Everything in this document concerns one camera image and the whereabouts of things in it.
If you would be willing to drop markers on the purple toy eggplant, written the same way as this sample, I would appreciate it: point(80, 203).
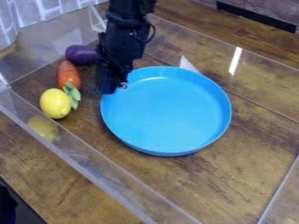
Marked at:
point(80, 54)

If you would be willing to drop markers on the blue round plastic tray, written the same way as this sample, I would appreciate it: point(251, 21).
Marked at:
point(169, 114)

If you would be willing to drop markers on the orange toy carrot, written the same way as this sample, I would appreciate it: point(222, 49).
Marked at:
point(69, 82)

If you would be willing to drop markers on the yellow toy lemon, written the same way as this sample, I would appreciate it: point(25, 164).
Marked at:
point(55, 103)

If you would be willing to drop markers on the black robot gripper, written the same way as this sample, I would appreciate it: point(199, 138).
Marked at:
point(121, 42)

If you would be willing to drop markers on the clear acrylic enclosure wall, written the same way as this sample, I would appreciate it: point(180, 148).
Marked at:
point(85, 179)

